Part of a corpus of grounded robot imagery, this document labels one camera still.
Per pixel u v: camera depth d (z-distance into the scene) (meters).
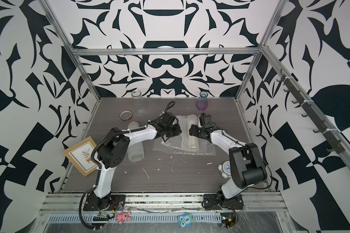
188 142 0.91
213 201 0.74
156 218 0.71
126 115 1.09
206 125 0.73
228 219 0.71
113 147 0.55
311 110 0.55
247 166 0.46
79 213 0.70
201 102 1.08
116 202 0.74
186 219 0.69
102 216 0.69
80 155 0.79
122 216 0.69
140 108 1.10
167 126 0.78
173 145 0.94
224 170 0.81
